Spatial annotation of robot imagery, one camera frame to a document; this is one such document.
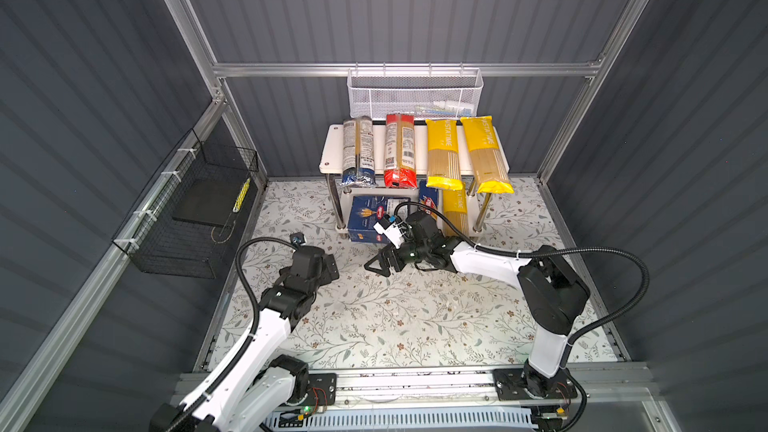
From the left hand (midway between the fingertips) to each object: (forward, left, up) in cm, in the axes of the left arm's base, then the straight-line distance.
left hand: (315, 263), depth 82 cm
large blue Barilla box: (+18, -14, 0) cm, 22 cm away
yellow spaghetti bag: (+21, -44, -5) cm, 50 cm away
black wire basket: (+5, +30, +14) cm, 34 cm away
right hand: (0, -17, -2) cm, 17 cm away
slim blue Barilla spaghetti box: (+26, -36, -3) cm, 44 cm away
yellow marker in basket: (+13, +18, +14) cm, 27 cm away
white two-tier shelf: (+17, -6, +21) cm, 27 cm away
